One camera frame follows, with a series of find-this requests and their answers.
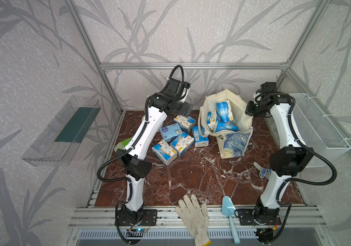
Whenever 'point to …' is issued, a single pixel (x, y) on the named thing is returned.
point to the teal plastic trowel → (228, 208)
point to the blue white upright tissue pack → (199, 140)
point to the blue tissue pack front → (222, 126)
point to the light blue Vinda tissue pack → (169, 132)
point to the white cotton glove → (195, 218)
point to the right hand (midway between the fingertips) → (245, 110)
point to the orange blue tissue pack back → (187, 123)
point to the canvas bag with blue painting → (230, 144)
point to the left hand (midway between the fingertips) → (184, 106)
